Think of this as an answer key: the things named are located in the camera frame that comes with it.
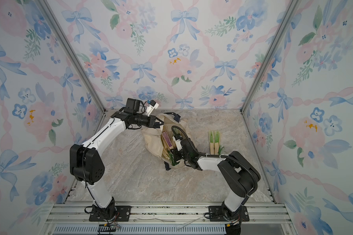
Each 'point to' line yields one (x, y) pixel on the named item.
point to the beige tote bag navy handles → (155, 144)
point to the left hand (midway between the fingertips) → (164, 122)
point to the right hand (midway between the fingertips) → (173, 148)
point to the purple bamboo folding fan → (167, 140)
